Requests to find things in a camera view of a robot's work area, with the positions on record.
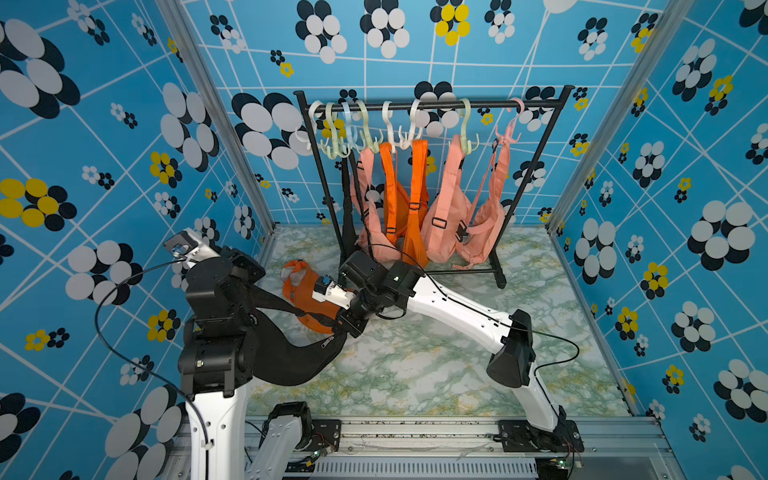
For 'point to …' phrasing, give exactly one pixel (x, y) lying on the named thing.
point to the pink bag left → (371, 236)
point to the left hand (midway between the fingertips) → (235, 243)
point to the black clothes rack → (495, 271)
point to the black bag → (291, 336)
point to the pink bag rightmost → (487, 215)
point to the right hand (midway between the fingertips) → (339, 325)
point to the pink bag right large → (448, 214)
